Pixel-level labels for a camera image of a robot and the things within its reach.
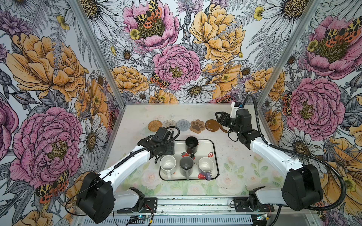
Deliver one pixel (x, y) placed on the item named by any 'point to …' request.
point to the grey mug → (186, 166)
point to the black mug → (191, 144)
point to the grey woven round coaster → (183, 125)
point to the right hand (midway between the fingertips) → (218, 118)
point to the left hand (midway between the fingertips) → (166, 153)
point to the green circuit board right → (262, 217)
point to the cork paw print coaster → (197, 126)
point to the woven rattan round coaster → (154, 125)
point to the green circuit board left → (143, 217)
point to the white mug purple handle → (206, 165)
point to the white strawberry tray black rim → (206, 148)
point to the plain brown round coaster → (222, 129)
